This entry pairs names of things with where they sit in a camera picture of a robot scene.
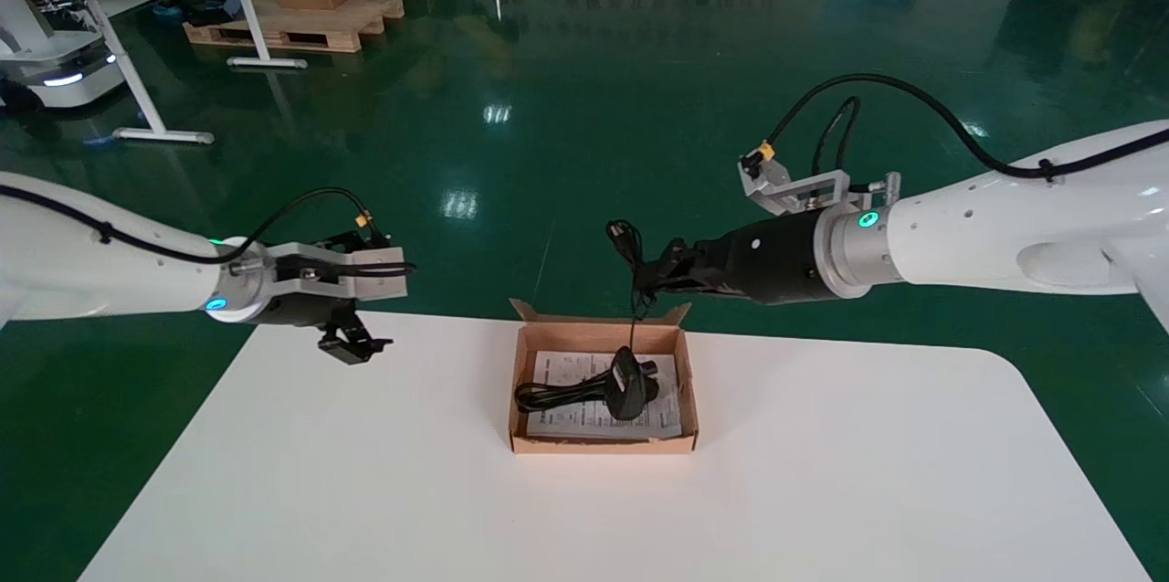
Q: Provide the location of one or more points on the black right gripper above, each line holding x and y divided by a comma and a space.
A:
776, 262

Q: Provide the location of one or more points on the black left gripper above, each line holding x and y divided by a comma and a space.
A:
301, 312

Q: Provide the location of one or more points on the brown cardboard storage box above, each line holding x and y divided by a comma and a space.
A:
594, 445

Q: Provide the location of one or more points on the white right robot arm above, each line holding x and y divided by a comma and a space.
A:
1005, 226

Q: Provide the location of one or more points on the printed white instruction sheet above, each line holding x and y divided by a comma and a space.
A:
571, 422

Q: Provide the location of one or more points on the wooden pallet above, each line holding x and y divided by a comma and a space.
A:
310, 20

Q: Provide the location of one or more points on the white wheeled robot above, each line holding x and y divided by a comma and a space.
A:
55, 70

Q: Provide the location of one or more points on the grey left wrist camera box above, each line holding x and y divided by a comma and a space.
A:
379, 276

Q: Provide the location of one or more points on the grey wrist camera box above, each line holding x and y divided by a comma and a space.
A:
776, 194
379, 276

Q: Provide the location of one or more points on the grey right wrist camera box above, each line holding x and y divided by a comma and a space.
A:
776, 194

